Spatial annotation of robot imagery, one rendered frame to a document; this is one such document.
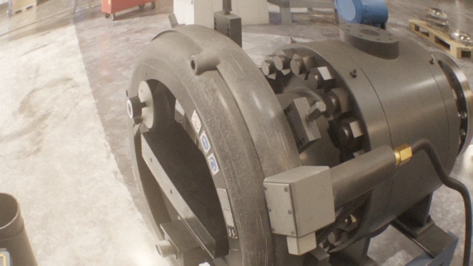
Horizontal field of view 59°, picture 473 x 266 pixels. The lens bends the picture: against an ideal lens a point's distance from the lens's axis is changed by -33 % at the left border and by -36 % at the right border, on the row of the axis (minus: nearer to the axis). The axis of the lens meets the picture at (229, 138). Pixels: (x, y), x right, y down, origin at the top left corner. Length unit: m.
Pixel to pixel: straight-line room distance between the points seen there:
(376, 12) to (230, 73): 0.83
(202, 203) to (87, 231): 1.19
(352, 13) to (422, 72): 0.37
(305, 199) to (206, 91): 0.27
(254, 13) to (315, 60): 3.93
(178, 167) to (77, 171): 1.61
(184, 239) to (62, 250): 1.09
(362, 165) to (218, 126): 0.28
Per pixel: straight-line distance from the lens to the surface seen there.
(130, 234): 2.30
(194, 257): 1.25
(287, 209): 0.95
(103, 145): 3.10
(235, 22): 1.20
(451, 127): 1.58
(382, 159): 1.07
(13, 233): 1.84
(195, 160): 1.33
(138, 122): 1.40
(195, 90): 1.09
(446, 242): 1.74
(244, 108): 1.04
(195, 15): 5.10
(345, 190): 1.00
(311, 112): 1.00
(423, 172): 1.48
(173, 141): 1.38
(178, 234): 1.25
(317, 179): 0.95
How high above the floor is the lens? 1.28
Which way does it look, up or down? 25 degrees down
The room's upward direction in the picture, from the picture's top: 3 degrees counter-clockwise
